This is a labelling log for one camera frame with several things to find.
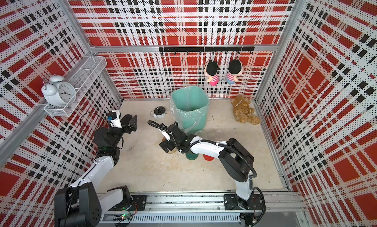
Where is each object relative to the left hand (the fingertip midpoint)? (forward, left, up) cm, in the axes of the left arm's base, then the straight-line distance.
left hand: (130, 114), depth 81 cm
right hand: (-7, -21, -14) cm, 26 cm away
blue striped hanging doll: (+29, -62, +9) cm, 69 cm away
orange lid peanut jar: (-18, -23, -11) cm, 31 cm away
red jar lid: (-17, -44, -23) cm, 52 cm away
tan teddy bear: (+16, -69, -17) cm, 73 cm away
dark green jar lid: (-15, -33, -23) cm, 43 cm away
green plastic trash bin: (+19, -32, -15) cm, 40 cm away
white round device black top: (+18, -9, -20) cm, 28 cm away
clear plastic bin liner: (+19, -32, -15) cm, 40 cm away
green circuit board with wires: (-45, -3, -22) cm, 51 cm away
